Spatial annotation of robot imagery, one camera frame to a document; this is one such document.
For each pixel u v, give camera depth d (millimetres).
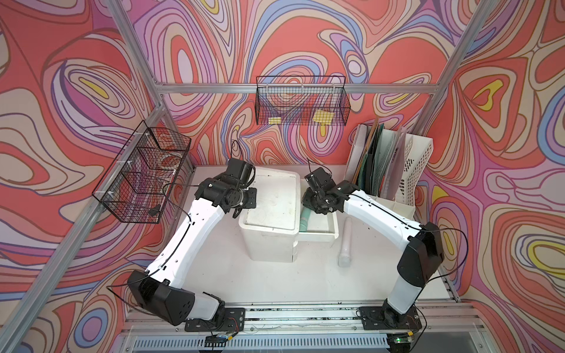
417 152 988
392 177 1091
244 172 568
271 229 677
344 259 839
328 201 591
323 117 905
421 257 453
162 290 379
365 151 828
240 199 584
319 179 639
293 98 954
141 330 719
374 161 844
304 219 768
